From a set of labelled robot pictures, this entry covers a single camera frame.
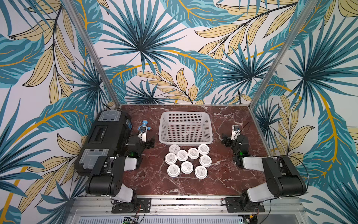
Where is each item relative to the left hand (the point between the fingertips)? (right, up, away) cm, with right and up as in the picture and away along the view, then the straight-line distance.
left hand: (146, 134), depth 93 cm
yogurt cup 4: (+17, -13, -9) cm, 23 cm away
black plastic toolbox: (-21, +3, -9) cm, 23 cm away
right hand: (+56, +1, 0) cm, 57 cm away
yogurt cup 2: (+19, -8, -4) cm, 21 cm away
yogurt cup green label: (+26, -17, -13) cm, 34 cm away
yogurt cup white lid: (+18, -19, -14) cm, 30 cm away
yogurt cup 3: (+37, -9, -5) cm, 38 cm away
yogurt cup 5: (+24, -12, -8) cm, 27 cm away
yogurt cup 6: (+30, -11, -7) cm, 33 cm away
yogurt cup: (+34, -20, -14) cm, 42 cm away
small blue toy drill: (-5, +8, +14) cm, 16 cm away
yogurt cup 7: (+37, -14, -9) cm, 41 cm away
